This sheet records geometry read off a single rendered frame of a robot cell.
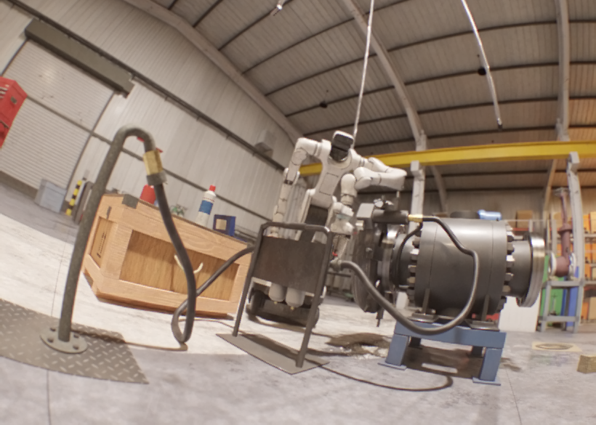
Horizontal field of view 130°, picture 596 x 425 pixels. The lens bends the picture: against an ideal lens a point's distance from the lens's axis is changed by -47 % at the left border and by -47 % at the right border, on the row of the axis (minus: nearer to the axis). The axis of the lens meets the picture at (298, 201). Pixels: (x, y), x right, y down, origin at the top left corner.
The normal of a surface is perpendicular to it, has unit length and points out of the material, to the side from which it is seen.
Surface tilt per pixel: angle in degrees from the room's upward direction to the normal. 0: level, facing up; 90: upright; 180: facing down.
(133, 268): 90
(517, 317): 90
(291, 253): 90
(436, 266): 102
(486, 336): 90
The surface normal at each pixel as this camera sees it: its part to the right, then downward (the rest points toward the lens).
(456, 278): -0.59, 0.00
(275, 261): -0.54, -0.37
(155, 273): 0.80, 0.03
